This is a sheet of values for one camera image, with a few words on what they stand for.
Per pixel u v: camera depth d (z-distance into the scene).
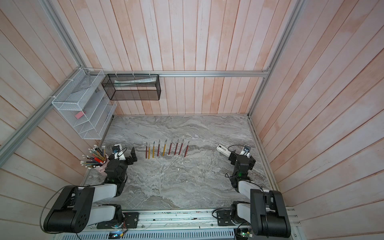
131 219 0.73
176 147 1.01
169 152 0.99
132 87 1.07
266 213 0.43
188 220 0.75
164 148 1.01
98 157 0.83
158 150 1.01
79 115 0.82
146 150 1.01
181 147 1.01
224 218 0.74
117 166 0.67
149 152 0.99
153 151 1.00
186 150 1.01
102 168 0.81
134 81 0.90
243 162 0.68
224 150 0.97
